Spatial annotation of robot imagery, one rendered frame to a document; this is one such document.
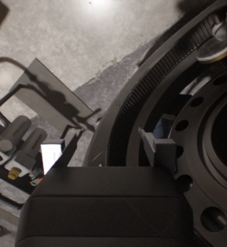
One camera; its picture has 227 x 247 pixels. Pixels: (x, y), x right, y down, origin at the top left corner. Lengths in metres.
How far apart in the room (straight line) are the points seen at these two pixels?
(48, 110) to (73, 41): 0.45
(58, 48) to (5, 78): 0.39
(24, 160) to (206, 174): 0.66
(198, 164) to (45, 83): 0.88
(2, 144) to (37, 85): 0.43
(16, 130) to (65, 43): 0.45
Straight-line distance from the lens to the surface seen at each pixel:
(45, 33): 0.96
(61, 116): 1.14
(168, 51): 0.51
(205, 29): 0.55
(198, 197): 0.34
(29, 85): 1.11
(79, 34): 0.90
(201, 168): 0.36
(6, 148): 0.78
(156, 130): 0.86
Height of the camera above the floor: 0.84
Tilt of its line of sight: 51 degrees down
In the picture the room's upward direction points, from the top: 169 degrees counter-clockwise
